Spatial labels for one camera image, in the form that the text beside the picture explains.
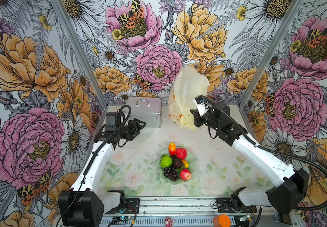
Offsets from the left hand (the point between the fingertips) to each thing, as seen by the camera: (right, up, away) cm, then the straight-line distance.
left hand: (143, 131), depth 78 cm
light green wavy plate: (+26, -17, +9) cm, 33 cm away
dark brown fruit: (+19, -18, +2) cm, 26 cm away
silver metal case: (-1, +13, +21) cm, 25 cm away
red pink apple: (+22, -23, -2) cm, 32 cm away
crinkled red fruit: (+21, -13, +6) cm, 25 cm away
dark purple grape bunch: (+15, -23, 0) cm, 27 cm away
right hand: (+26, +9, -2) cm, 28 cm away
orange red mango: (+16, -11, +8) cm, 21 cm away
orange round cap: (+37, -38, -14) cm, 55 cm away
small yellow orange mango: (+24, -19, +6) cm, 31 cm away
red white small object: (+14, -41, -12) cm, 44 cm away
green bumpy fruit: (+12, -17, +1) cm, 21 cm away
